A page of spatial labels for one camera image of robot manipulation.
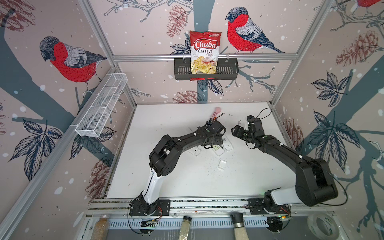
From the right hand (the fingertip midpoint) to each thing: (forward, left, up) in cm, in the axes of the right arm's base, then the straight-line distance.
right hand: (233, 132), depth 90 cm
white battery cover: (-16, +7, -11) cm, 20 cm away
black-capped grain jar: (-47, +1, -8) cm, 48 cm away
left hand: (-3, +11, -5) cm, 12 cm away
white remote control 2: (-7, +9, -9) cm, 15 cm away
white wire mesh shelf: (-6, +73, +22) cm, 76 cm away
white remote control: (-3, +3, -9) cm, 10 cm away
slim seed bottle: (-48, +26, -7) cm, 55 cm away
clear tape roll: (-43, -40, -14) cm, 61 cm away
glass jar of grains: (-50, +63, -5) cm, 81 cm away
